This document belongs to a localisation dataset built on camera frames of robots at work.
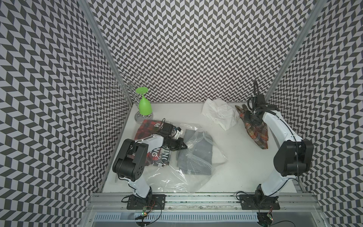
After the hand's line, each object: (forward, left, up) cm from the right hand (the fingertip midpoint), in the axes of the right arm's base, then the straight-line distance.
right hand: (247, 121), depth 89 cm
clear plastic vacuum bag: (-30, +49, -14) cm, 60 cm away
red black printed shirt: (-19, +56, -9) cm, 60 cm away
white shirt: (+21, +14, -12) cm, 28 cm away
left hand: (-12, +39, -11) cm, 43 cm away
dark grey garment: (-22, +33, -4) cm, 40 cm away
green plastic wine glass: (+6, +65, +8) cm, 65 cm away
